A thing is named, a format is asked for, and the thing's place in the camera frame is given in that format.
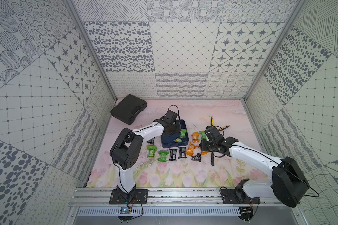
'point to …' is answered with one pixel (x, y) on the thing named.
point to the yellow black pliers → (212, 124)
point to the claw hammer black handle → (212, 160)
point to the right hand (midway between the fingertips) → (203, 146)
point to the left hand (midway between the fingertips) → (181, 126)
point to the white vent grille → (163, 211)
